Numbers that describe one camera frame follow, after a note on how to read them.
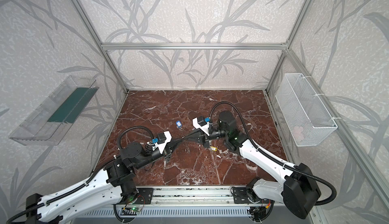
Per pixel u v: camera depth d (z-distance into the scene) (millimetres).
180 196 753
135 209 701
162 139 512
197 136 614
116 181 503
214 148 889
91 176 483
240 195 750
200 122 550
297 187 393
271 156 467
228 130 568
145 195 737
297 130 733
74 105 645
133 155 481
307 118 608
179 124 730
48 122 639
